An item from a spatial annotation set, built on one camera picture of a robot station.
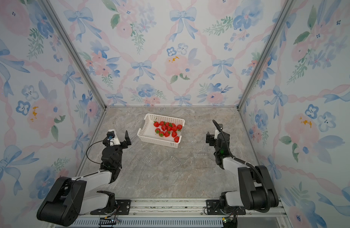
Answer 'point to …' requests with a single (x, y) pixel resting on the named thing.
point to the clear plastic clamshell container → (172, 162)
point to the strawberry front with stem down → (161, 134)
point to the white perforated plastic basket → (151, 121)
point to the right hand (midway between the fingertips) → (217, 131)
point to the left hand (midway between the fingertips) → (119, 132)
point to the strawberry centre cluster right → (170, 128)
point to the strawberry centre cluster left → (163, 128)
